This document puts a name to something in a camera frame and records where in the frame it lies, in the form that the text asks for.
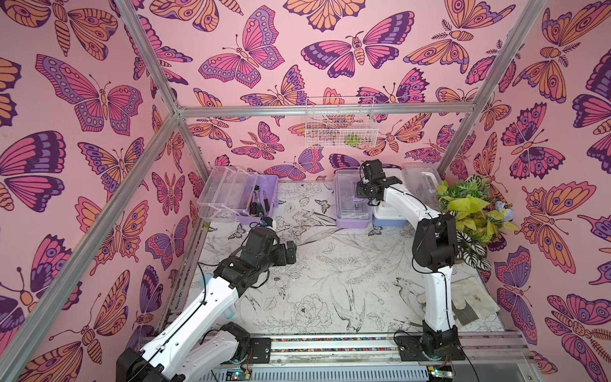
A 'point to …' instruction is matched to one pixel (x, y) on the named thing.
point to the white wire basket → (340, 122)
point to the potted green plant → (481, 218)
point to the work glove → (471, 300)
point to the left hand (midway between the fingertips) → (287, 245)
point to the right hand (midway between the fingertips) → (367, 187)
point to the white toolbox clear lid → (422, 179)
